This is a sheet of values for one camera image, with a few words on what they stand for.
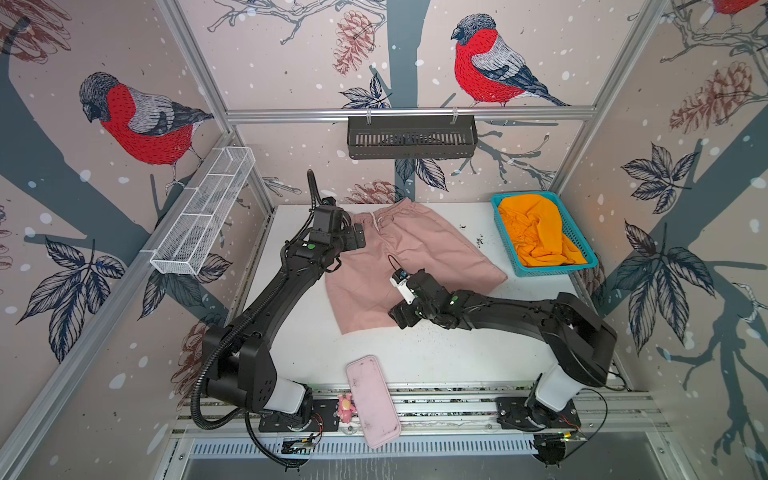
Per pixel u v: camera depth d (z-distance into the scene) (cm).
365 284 98
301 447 71
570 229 103
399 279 77
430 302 66
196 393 37
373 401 75
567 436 70
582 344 45
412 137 104
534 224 104
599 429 70
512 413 73
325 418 73
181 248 70
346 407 73
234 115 93
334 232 65
